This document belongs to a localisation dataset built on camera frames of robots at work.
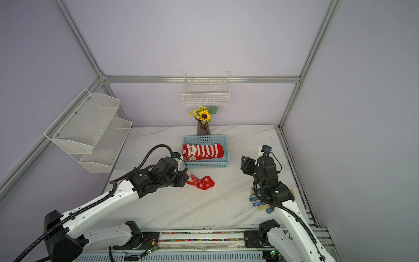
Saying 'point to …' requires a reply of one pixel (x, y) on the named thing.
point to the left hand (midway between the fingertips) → (185, 179)
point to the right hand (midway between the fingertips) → (248, 161)
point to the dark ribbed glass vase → (203, 129)
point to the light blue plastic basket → (222, 161)
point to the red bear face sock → (205, 183)
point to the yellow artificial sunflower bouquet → (203, 113)
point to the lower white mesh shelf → (102, 158)
